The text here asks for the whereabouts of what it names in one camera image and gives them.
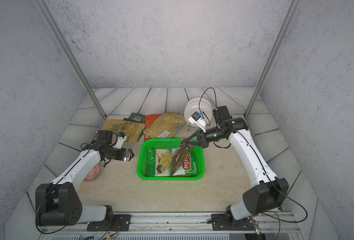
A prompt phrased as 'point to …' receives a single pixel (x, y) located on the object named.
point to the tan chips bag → (165, 125)
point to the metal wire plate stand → (189, 127)
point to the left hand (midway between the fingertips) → (128, 153)
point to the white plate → (198, 104)
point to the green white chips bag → (159, 162)
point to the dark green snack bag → (136, 117)
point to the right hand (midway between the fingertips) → (188, 142)
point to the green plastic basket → (142, 168)
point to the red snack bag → (149, 119)
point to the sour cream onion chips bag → (132, 130)
